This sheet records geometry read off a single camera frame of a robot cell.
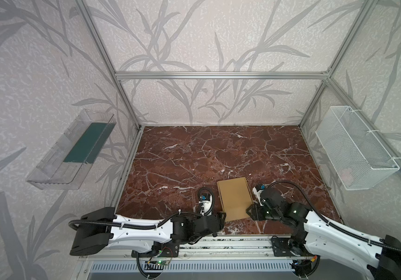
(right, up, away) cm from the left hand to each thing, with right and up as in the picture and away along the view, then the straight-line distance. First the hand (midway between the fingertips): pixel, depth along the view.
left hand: (223, 219), depth 75 cm
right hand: (+12, +2, +5) cm, 13 cm away
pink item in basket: (+52, +20, -2) cm, 56 cm away
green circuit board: (-26, -16, -5) cm, 30 cm away
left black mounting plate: (-24, -12, -3) cm, 27 cm away
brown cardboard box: (+6, +6, +8) cm, 12 cm away
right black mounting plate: (+26, -6, -10) cm, 28 cm away
